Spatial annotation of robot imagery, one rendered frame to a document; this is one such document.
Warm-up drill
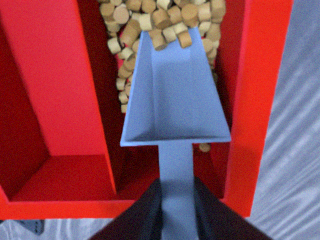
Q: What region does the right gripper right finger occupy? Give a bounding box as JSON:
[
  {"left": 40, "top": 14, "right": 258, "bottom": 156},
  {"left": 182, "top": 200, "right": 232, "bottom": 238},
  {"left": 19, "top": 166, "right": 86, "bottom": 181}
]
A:
[{"left": 194, "top": 176, "right": 274, "bottom": 240}]

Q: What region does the red divided box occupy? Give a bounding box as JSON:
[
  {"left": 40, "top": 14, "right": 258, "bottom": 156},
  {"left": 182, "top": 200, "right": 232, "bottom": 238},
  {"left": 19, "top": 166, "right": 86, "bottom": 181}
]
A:
[{"left": 0, "top": 0, "right": 292, "bottom": 220}]

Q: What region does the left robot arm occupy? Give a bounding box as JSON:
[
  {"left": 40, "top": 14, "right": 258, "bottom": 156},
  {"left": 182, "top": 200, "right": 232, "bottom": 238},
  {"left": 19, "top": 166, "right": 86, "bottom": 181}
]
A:
[{"left": 14, "top": 219, "right": 45, "bottom": 236}]

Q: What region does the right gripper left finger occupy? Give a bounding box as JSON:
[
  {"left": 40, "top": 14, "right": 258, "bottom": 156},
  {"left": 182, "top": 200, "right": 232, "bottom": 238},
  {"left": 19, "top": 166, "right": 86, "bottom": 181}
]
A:
[{"left": 87, "top": 177, "right": 162, "bottom": 240}]

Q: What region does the light blue plastic scoop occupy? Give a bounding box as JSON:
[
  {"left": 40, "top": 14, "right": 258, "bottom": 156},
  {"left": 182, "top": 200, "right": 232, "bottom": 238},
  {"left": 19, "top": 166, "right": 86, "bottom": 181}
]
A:
[{"left": 121, "top": 27, "right": 231, "bottom": 240}]

